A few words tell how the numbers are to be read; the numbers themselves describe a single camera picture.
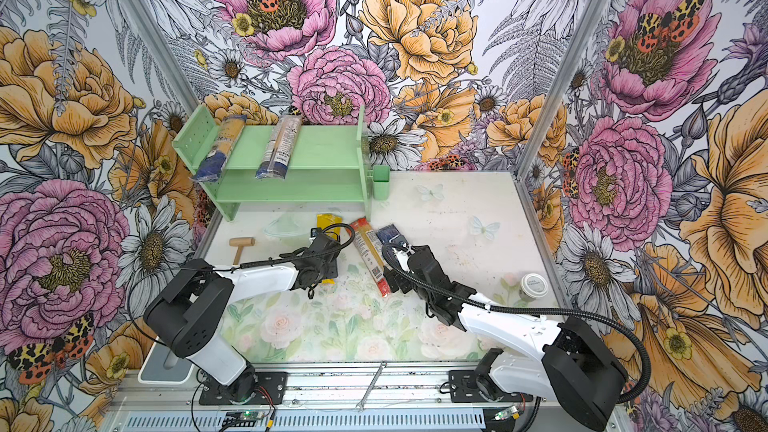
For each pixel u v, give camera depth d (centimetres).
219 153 85
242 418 71
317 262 73
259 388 73
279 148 86
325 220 105
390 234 99
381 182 111
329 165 88
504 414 72
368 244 98
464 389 73
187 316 46
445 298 62
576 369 42
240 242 100
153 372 72
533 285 85
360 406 72
